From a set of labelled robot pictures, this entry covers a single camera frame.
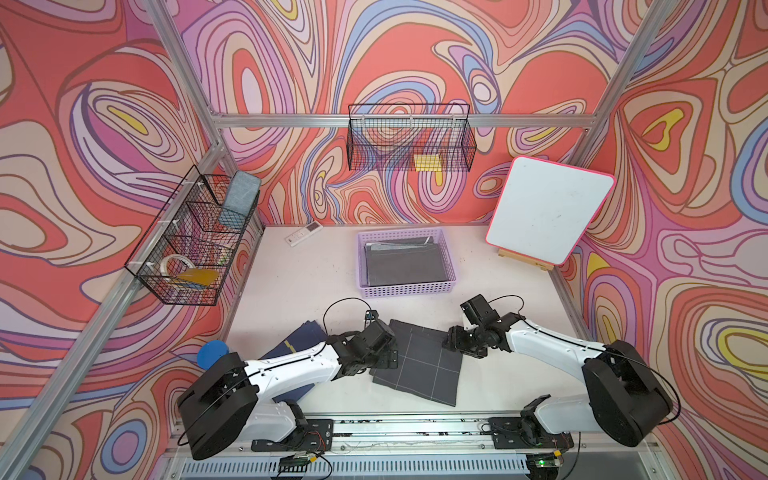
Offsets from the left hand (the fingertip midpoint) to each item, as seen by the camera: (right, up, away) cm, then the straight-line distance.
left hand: (388, 355), depth 83 cm
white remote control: (-33, +37, +32) cm, 60 cm away
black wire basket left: (-50, +28, -11) cm, 59 cm away
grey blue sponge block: (-40, +45, -2) cm, 61 cm away
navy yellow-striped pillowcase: (-25, +4, +8) cm, 26 cm away
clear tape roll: (-51, +27, -17) cm, 60 cm away
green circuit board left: (-23, -21, -13) cm, 34 cm away
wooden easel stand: (+44, +29, +22) cm, 57 cm away
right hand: (+19, -1, +3) cm, 20 cm away
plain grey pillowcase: (+6, +26, +24) cm, 36 cm away
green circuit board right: (+37, -22, -12) cm, 45 cm away
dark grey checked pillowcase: (+11, -3, +1) cm, 11 cm away
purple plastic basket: (+19, +36, +28) cm, 49 cm away
